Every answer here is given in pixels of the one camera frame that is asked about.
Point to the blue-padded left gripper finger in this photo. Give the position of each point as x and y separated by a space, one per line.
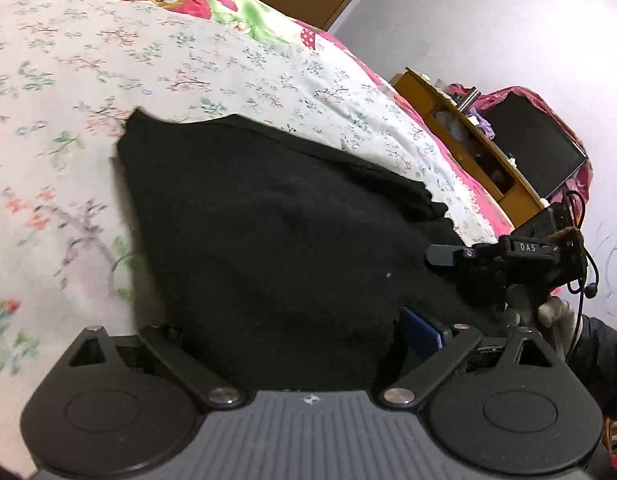
425 336

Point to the black pants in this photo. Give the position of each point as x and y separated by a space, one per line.
283 263

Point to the black sleeved right forearm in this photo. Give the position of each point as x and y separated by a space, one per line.
594 362

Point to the white gloved right hand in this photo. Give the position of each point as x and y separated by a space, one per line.
562 321

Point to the wooden bedside shelf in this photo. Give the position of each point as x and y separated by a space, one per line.
474 152

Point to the black monitor screen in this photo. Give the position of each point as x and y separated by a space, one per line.
541 149

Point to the floral pink bedsheet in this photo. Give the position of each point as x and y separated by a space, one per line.
72 71

